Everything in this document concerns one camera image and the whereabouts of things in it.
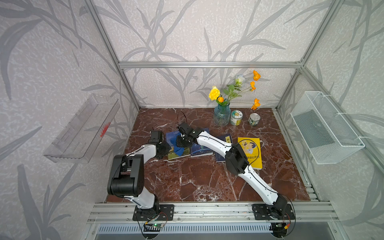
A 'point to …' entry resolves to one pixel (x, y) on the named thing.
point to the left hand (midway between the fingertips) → (169, 149)
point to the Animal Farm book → (171, 138)
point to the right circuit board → (279, 229)
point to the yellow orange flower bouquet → (232, 91)
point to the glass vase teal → (222, 115)
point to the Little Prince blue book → (198, 150)
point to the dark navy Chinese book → (226, 138)
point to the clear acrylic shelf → (76, 143)
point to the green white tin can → (236, 117)
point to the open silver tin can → (254, 119)
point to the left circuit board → (155, 227)
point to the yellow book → (251, 147)
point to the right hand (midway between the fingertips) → (177, 144)
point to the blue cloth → (178, 150)
